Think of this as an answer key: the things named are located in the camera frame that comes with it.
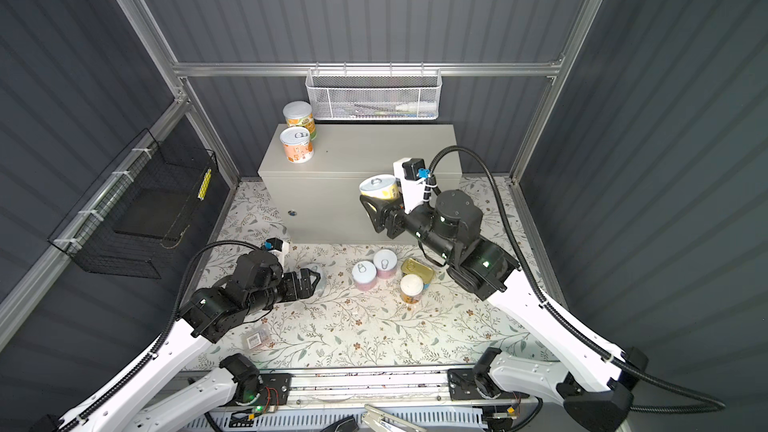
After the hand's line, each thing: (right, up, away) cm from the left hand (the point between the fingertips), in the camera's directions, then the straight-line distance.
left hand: (307, 278), depth 74 cm
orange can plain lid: (+27, -5, +9) cm, 29 cm away
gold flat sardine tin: (+28, 0, +17) cm, 32 cm away
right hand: (+19, +21, -16) cm, 32 cm away
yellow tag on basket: (-32, +24, +9) cm, 41 cm away
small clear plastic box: (-14, -17, +4) cm, 23 cm away
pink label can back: (+19, +1, +17) cm, 26 cm away
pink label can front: (+13, -3, +14) cm, 20 cm away
